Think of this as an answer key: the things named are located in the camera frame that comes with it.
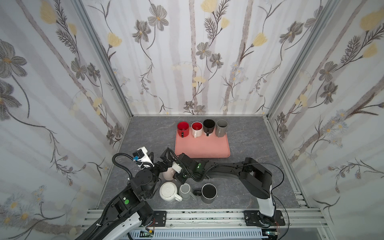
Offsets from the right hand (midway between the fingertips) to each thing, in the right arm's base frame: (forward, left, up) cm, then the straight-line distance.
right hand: (169, 171), depth 82 cm
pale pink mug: (-1, 0, -1) cm, 2 cm away
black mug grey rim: (-11, -21, +3) cm, 24 cm away
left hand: (+3, +3, +20) cm, 21 cm away
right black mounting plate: (-21, -45, -4) cm, 50 cm away
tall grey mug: (+32, -31, +1) cm, 45 cm away
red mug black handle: (+34, -5, -5) cm, 35 cm away
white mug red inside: (+35, -15, -5) cm, 38 cm away
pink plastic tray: (+23, -20, -10) cm, 32 cm away
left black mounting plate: (-22, +3, -6) cm, 23 cm away
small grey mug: (-12, -9, +2) cm, 15 cm away
